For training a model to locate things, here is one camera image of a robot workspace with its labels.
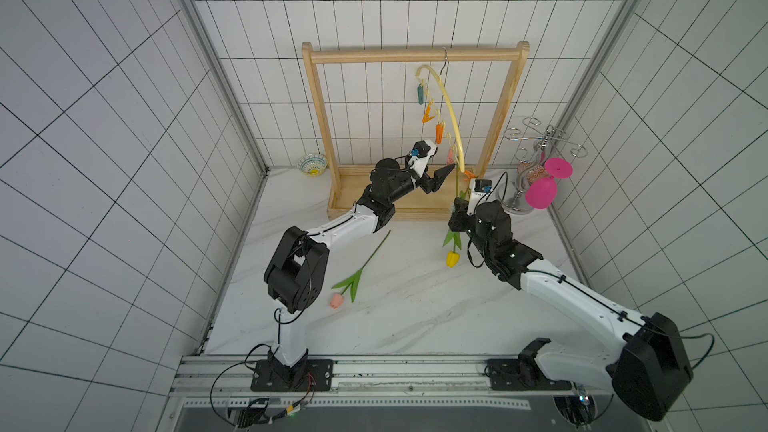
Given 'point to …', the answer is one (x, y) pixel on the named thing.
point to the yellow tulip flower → (453, 257)
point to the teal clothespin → (420, 94)
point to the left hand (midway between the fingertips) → (443, 160)
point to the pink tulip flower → (353, 282)
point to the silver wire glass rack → (512, 195)
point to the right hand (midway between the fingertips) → (444, 200)
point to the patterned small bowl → (313, 164)
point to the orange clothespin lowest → (469, 175)
